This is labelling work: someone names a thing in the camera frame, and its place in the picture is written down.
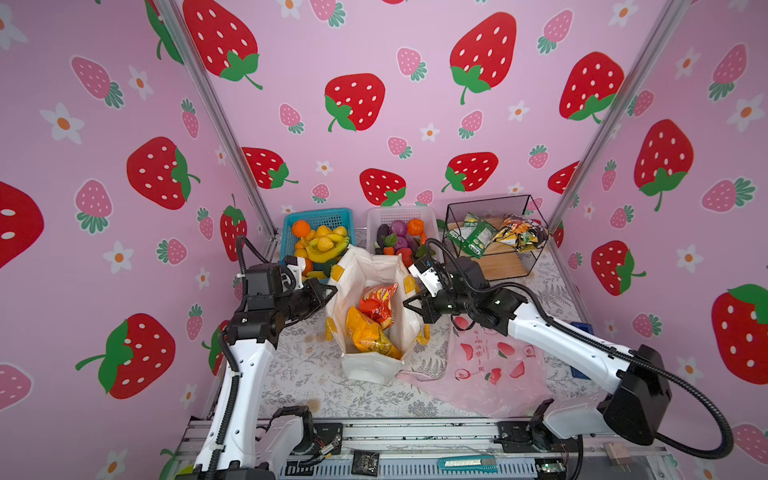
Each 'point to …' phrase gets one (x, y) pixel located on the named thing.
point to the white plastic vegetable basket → (378, 215)
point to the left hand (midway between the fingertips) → (336, 287)
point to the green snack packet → (475, 235)
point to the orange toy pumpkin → (415, 227)
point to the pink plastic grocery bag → (481, 369)
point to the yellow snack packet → (367, 335)
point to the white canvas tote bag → (352, 273)
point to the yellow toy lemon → (324, 244)
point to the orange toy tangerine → (301, 228)
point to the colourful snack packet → (527, 235)
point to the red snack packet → (375, 303)
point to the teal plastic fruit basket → (340, 217)
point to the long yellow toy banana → (322, 258)
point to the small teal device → (468, 464)
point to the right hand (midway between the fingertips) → (404, 301)
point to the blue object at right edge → (586, 327)
